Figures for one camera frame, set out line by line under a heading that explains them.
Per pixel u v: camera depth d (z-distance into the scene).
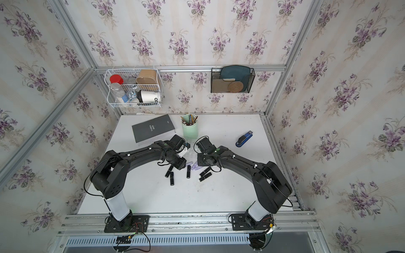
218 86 0.97
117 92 0.87
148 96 0.93
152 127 1.07
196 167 0.91
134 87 0.93
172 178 0.86
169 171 0.90
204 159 0.75
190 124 0.93
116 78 0.92
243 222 0.73
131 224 0.71
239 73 0.93
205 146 0.67
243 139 1.01
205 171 0.89
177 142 0.76
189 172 0.89
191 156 0.78
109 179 0.47
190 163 0.93
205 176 0.87
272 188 0.43
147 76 0.86
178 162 0.81
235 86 0.97
